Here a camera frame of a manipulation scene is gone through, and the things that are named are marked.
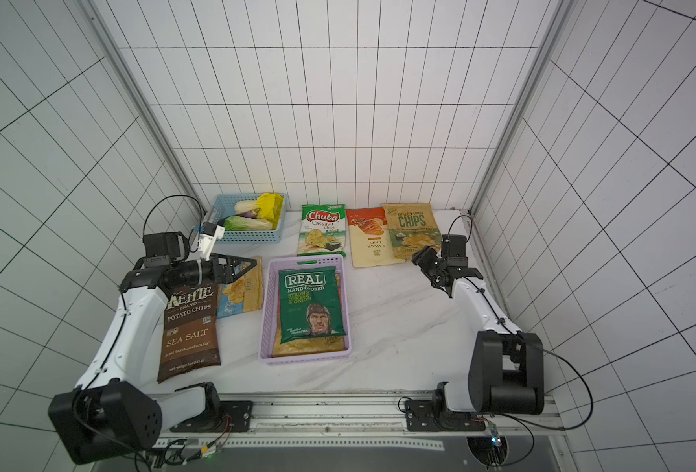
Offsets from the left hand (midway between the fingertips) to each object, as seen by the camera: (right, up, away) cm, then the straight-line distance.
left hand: (244, 266), depth 75 cm
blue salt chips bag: (-7, -11, +19) cm, 24 cm away
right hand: (+46, +2, +14) cm, 48 cm away
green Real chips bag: (+15, -14, +14) cm, 25 cm away
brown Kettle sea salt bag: (-19, -20, +9) cm, 29 cm away
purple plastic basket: (+3, -24, +9) cm, 26 cm away
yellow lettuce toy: (-3, +19, +35) cm, 40 cm away
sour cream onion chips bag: (+53, +11, +38) cm, 66 cm away
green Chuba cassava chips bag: (+17, +10, +38) cm, 43 cm away
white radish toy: (-14, +19, +37) cm, 44 cm away
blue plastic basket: (-24, +20, +41) cm, 52 cm away
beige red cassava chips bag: (+36, +7, +35) cm, 50 cm away
